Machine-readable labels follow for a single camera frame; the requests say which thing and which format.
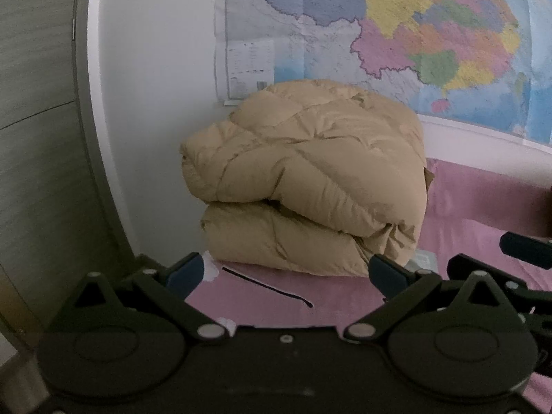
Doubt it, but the pink floral bed sheet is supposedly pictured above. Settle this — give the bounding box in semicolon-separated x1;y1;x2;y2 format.
185;157;552;414

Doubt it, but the grey wooden wardrobe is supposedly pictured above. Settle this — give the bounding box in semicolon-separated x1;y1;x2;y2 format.
0;0;143;354

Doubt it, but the beige down jacket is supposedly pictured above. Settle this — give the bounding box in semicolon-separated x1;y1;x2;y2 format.
180;80;434;277

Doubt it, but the black cord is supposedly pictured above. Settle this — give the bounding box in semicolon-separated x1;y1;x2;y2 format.
221;266;314;310

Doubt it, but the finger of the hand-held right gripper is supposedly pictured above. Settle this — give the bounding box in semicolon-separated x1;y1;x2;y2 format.
446;254;552;311
500;232;552;269

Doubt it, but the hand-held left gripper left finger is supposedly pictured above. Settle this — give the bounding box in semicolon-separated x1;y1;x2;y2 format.
47;252;228;346

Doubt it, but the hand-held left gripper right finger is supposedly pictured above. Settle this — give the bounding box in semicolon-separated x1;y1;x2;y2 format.
344;254;529;343

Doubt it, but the colourful wall map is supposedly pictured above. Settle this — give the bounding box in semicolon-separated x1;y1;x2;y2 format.
213;0;552;145

